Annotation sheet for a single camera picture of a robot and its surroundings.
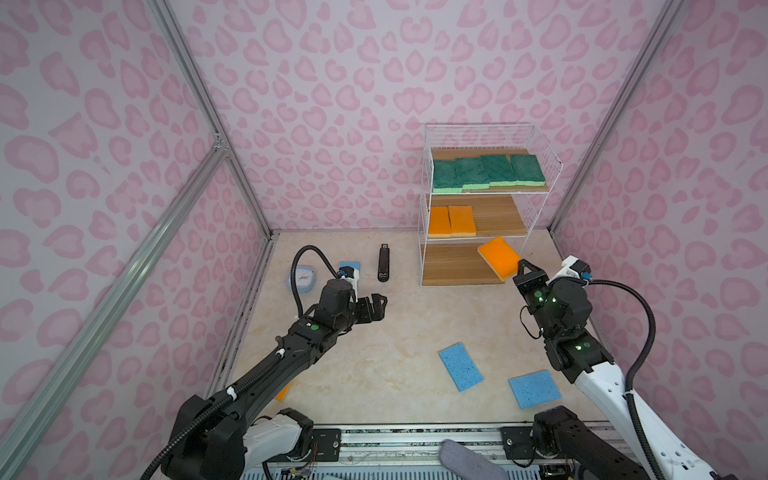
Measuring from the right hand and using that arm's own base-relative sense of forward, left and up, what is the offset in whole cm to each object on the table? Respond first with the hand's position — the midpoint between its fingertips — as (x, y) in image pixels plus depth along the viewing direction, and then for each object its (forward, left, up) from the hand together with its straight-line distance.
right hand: (517, 257), depth 71 cm
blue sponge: (+21, +46, -31) cm, 59 cm away
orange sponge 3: (+3, +2, -4) cm, 6 cm away
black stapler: (+21, +34, -30) cm, 50 cm away
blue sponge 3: (-21, -8, -30) cm, 38 cm away
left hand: (-3, +35, -14) cm, 37 cm away
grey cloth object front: (-39, +12, -27) cm, 49 cm away
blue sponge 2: (-16, +11, -30) cm, 36 cm away
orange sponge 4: (-25, +60, -31) cm, 72 cm away
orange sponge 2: (+17, +10, -5) cm, 20 cm away
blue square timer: (+12, +61, -28) cm, 68 cm away
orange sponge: (+16, +17, -5) cm, 24 cm away
